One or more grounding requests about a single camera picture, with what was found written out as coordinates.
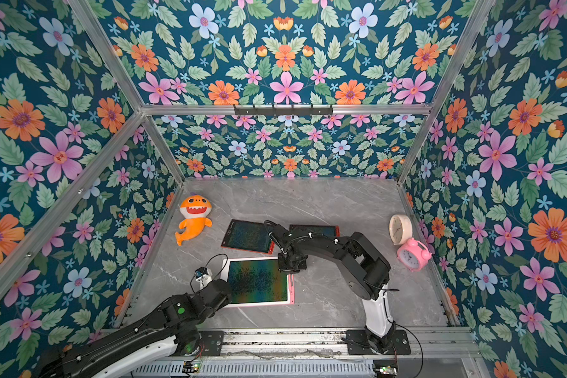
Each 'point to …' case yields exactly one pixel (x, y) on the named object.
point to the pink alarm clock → (414, 255)
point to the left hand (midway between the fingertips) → (235, 293)
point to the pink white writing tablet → (257, 281)
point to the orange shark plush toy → (195, 209)
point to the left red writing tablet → (248, 235)
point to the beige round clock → (400, 228)
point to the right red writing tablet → (328, 230)
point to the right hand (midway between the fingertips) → (290, 267)
